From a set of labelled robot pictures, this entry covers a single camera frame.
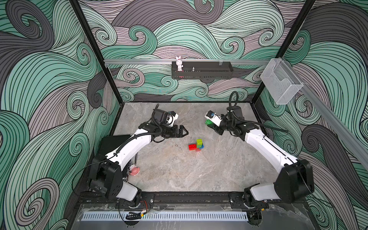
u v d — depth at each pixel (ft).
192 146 2.88
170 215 2.29
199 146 2.86
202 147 2.88
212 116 2.29
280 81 2.61
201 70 3.01
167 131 2.25
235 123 2.07
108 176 1.35
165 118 2.19
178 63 2.91
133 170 2.68
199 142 2.75
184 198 2.46
